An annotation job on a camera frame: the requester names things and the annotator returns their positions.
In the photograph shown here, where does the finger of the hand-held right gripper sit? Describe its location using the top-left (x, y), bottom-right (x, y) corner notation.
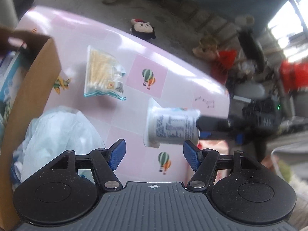
top-left (196, 116), bottom-right (233, 131)
top-left (198, 131), bottom-right (243, 146)

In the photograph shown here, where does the pink printed tablecloth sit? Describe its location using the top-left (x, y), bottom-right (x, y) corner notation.
top-left (14, 5), bottom-right (230, 190)

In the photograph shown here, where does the black haired plush doll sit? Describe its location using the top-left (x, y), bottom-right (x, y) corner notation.
top-left (130, 19), bottom-right (156, 40)

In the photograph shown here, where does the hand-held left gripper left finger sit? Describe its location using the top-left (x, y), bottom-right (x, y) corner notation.
top-left (46, 139), bottom-right (127, 190)

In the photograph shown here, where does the brown cardboard box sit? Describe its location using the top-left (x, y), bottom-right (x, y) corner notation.
top-left (0, 25), bottom-right (62, 231)

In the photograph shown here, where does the blue and white carton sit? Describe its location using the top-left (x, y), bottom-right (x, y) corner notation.
top-left (0, 49), bottom-right (33, 128)

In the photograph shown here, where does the red plastic bag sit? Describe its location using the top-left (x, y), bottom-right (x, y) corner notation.
top-left (279, 61), bottom-right (308, 92)

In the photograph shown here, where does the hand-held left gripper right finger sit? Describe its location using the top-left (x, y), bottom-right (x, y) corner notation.
top-left (183, 140), bottom-right (261, 192)

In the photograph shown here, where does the cotton swab bag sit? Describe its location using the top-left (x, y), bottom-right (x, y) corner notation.
top-left (83, 45), bottom-right (127, 101)

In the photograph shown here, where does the white plastic bag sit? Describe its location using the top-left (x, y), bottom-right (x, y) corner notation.
top-left (11, 106), bottom-right (106, 192)

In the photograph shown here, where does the wheelchair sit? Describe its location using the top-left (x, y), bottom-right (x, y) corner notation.
top-left (226, 26), bottom-right (308, 126)

